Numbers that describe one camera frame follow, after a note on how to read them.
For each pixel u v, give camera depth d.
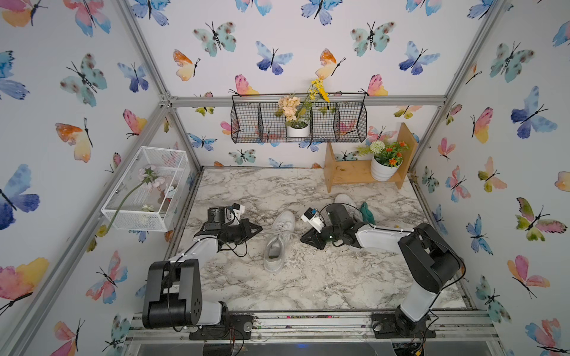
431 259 0.48
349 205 0.82
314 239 0.79
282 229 0.88
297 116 0.86
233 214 0.77
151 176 0.74
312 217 0.80
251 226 0.83
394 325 0.72
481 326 0.75
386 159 0.98
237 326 0.74
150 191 0.74
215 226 0.71
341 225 0.73
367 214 0.98
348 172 1.11
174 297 0.42
